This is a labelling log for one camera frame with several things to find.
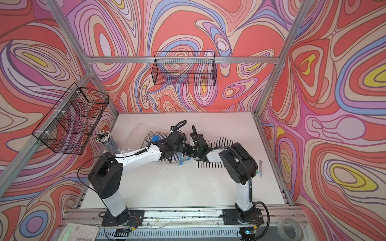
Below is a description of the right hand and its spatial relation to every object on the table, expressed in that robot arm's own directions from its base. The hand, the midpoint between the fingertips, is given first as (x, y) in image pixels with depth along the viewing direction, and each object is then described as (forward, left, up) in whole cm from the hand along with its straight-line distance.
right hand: (180, 154), depth 94 cm
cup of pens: (+3, +42, +16) cm, 45 cm away
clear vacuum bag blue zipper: (+14, +35, +2) cm, 37 cm away
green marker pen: (-26, -32, +30) cm, 51 cm away
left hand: (+3, -1, +7) cm, 7 cm away
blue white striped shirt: (+11, +21, +3) cm, 24 cm away
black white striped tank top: (+9, -24, -2) cm, 26 cm away
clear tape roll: (-43, -55, -1) cm, 70 cm away
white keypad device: (-39, +47, 0) cm, 61 cm away
